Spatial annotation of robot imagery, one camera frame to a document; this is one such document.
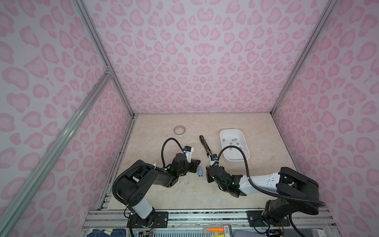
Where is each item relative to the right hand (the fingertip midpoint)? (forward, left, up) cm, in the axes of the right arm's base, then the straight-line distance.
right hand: (207, 167), depth 86 cm
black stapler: (+14, -1, -3) cm, 15 cm away
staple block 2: (+20, -22, -6) cm, 30 cm away
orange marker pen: (-29, -4, -6) cm, 30 cm away
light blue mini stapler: (-1, +4, -3) cm, 5 cm away
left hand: (+4, +3, +1) cm, 5 cm away
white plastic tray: (+25, -20, -4) cm, 32 cm away
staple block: (+21, -17, -5) cm, 27 cm away
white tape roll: (+31, +19, -5) cm, 37 cm away
